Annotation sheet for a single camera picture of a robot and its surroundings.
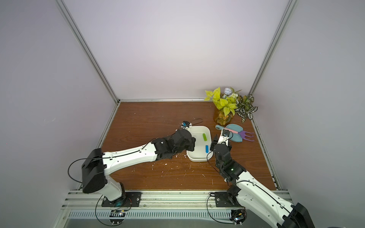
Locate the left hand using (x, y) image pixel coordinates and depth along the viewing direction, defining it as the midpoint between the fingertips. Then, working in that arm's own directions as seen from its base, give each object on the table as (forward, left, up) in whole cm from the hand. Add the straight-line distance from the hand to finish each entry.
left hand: (198, 141), depth 76 cm
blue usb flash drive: (+4, -7, -18) cm, 20 cm away
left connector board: (-33, +43, -22) cm, 58 cm away
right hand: (+4, -12, +1) cm, 13 cm away
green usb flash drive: (+12, -6, -17) cm, 22 cm away
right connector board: (-32, -20, -19) cm, 42 cm away
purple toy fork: (+17, -34, -20) cm, 43 cm away
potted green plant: (+23, -20, +6) cm, 31 cm away
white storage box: (+1, -3, -17) cm, 17 cm away
